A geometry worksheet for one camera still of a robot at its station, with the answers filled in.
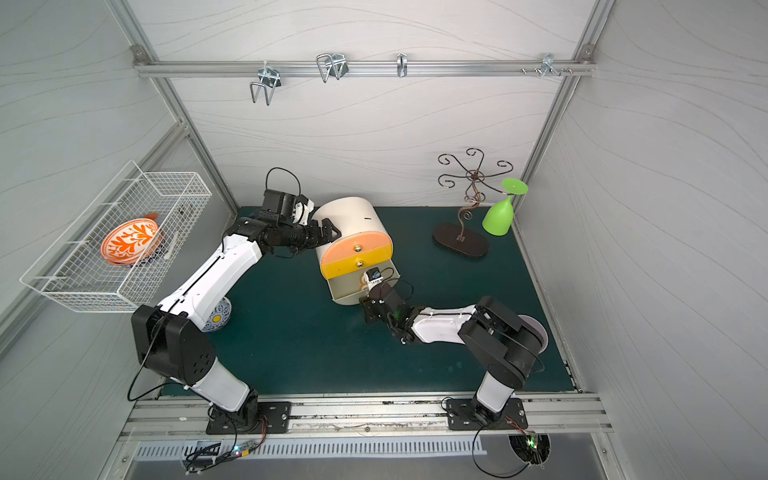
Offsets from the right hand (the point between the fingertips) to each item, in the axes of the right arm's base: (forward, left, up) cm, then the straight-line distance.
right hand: (367, 295), depth 89 cm
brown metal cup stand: (+29, -27, -6) cm, 41 cm away
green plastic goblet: (+19, -39, +15) cm, 46 cm away
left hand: (+8, +10, +17) cm, 21 cm away
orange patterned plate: (-4, +51, +29) cm, 59 cm away
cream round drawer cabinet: (+18, +6, +17) cm, 25 cm away
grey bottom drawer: (+3, +6, -1) cm, 7 cm away
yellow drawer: (+7, +3, +8) cm, 11 cm away
